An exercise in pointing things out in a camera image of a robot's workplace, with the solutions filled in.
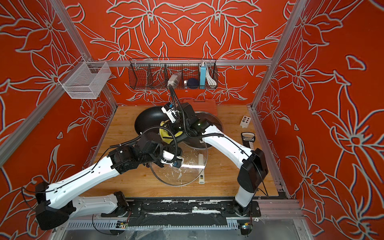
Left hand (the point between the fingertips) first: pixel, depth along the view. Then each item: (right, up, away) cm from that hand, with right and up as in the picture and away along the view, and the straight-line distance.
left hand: (175, 145), depth 69 cm
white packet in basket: (-3, +38, +24) cm, 45 cm away
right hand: (-8, +9, +3) cm, 13 cm away
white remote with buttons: (+47, +11, +37) cm, 61 cm away
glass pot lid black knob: (+8, -10, -2) cm, 13 cm away
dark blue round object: (+9, +36, +27) cm, 46 cm away
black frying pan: (-21, +14, +37) cm, 45 cm away
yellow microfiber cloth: (-4, +5, -2) cm, 7 cm away
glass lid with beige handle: (+11, -1, +14) cm, 18 cm away
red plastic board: (+23, +24, +48) cm, 59 cm away
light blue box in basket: (+15, +38, +19) cm, 45 cm away
